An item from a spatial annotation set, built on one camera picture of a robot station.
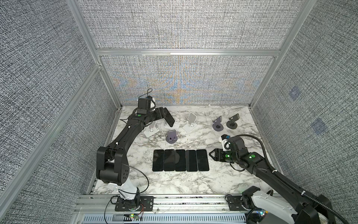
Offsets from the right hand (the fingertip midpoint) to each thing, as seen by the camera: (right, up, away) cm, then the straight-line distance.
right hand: (213, 153), depth 81 cm
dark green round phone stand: (+20, +16, +24) cm, 36 cm away
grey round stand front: (-25, +7, +14) cm, 29 cm away
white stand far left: (-39, +12, +17) cm, 45 cm away
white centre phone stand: (-11, +17, +20) cm, 28 cm away
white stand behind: (-22, +14, +22) cm, 35 cm away
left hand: (-30, +24, +7) cm, 39 cm away
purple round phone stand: (+9, +15, +24) cm, 30 cm away
